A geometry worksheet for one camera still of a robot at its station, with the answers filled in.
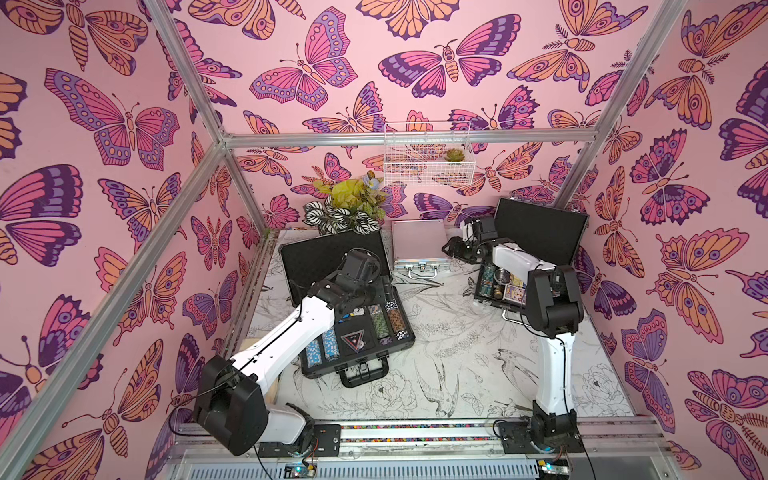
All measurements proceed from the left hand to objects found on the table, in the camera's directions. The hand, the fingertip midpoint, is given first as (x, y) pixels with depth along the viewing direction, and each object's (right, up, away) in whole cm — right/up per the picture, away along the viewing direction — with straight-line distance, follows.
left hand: (387, 287), depth 82 cm
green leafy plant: (-12, +29, +20) cm, 37 cm away
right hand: (+22, +12, +23) cm, 34 cm away
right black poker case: (+55, +16, +18) cm, 60 cm away
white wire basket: (+13, +41, +12) cm, 45 cm away
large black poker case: (-8, -17, +3) cm, 19 cm away
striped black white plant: (-18, +20, +10) cm, 29 cm away
